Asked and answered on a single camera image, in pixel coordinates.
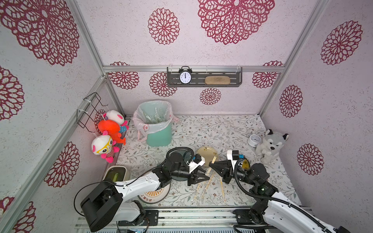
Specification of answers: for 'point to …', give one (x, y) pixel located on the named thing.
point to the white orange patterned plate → (157, 195)
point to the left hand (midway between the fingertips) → (207, 177)
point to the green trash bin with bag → (153, 120)
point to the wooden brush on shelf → (217, 80)
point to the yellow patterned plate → (245, 164)
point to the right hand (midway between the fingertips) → (210, 164)
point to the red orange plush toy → (113, 128)
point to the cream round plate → (209, 153)
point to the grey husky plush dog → (269, 148)
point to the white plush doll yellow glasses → (104, 145)
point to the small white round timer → (253, 140)
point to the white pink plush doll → (118, 118)
